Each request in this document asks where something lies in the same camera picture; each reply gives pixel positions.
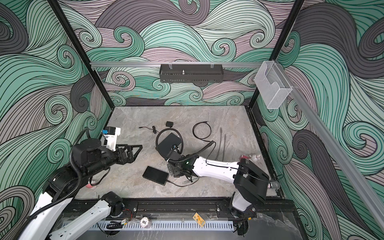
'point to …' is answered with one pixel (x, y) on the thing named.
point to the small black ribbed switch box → (156, 175)
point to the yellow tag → (199, 219)
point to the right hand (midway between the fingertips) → (177, 165)
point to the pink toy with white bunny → (254, 157)
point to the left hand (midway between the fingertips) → (136, 145)
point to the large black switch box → (164, 146)
